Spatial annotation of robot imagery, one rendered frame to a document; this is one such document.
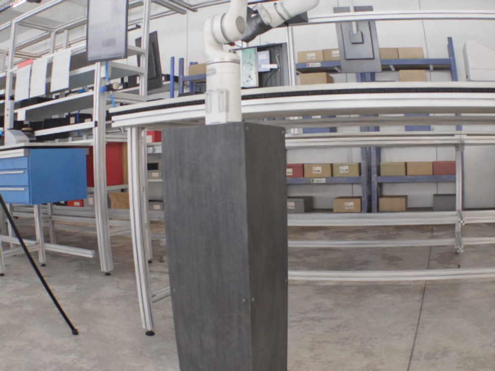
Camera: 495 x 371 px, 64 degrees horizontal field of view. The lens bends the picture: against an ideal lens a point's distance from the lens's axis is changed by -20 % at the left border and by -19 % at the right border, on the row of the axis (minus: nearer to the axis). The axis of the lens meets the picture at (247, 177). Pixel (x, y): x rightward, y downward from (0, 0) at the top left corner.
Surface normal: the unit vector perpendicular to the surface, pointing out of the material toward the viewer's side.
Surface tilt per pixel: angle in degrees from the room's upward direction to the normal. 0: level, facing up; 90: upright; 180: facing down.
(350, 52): 98
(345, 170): 90
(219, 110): 90
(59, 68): 88
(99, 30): 101
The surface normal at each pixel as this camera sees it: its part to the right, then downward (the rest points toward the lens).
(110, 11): 0.02, 0.22
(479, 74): -0.37, 0.04
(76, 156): 0.91, -0.01
